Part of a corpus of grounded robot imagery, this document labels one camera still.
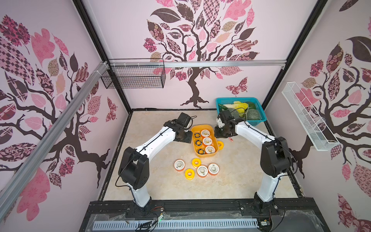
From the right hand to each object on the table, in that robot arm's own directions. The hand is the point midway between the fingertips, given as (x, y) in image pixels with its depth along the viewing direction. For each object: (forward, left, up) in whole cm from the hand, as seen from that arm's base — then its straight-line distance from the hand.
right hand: (217, 135), depth 93 cm
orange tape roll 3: (-6, +5, -7) cm, 11 cm away
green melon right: (+17, -29, +1) cm, 33 cm away
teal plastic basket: (+36, -35, -1) cm, 50 cm away
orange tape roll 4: (-16, +25, -7) cm, 31 cm away
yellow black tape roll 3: (-7, +11, -8) cm, 15 cm away
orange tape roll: (+8, +7, -7) cm, 12 cm away
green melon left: (+17, -14, +4) cm, 22 cm away
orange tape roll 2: (0, +6, -7) cm, 9 cm away
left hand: (-5, +21, +4) cm, 22 cm away
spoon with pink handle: (+2, -11, -8) cm, 14 cm away
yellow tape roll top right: (-3, -3, -8) cm, 9 cm away
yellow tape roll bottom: (-22, +19, -8) cm, 30 cm away
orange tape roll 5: (-20, +11, -8) cm, 24 cm away
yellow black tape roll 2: (0, +12, -8) cm, 14 cm away
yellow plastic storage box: (+11, +11, -7) cm, 17 cm away
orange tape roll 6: (-19, +4, -8) cm, 21 cm away
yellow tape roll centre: (-14, +14, -7) cm, 21 cm away
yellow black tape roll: (+6, +13, -8) cm, 16 cm away
